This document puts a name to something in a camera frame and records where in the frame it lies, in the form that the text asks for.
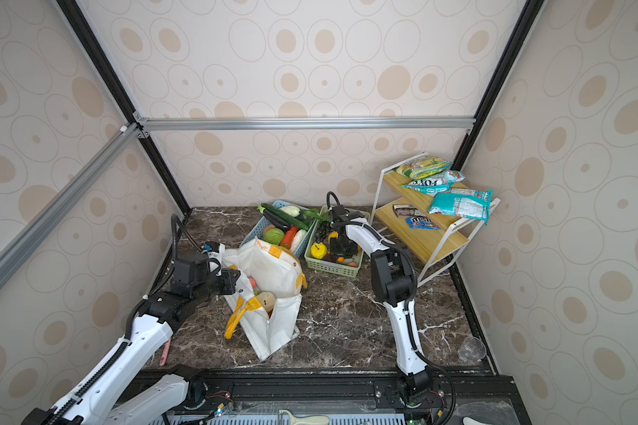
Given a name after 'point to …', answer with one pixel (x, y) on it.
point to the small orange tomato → (340, 259)
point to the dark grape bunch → (322, 231)
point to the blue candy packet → (422, 222)
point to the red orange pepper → (288, 237)
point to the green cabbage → (273, 235)
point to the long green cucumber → (285, 215)
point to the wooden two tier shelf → (433, 250)
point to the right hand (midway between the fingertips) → (340, 254)
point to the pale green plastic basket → (317, 250)
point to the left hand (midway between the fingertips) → (243, 268)
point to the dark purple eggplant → (277, 221)
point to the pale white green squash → (291, 210)
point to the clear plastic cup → (471, 349)
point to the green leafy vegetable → (315, 212)
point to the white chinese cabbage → (298, 239)
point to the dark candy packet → (407, 210)
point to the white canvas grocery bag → (276, 271)
